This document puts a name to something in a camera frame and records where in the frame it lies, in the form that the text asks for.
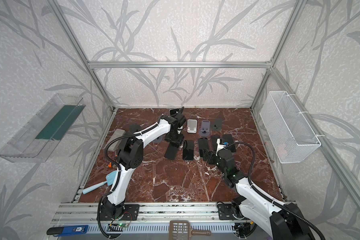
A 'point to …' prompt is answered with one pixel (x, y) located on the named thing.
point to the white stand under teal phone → (192, 126)
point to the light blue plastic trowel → (110, 179)
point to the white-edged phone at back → (173, 111)
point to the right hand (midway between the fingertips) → (208, 145)
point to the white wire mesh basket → (291, 137)
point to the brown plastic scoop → (180, 230)
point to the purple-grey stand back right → (205, 129)
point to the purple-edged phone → (214, 140)
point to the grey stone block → (118, 133)
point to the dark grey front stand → (217, 124)
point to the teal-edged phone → (203, 143)
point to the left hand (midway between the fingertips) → (179, 138)
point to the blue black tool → (62, 231)
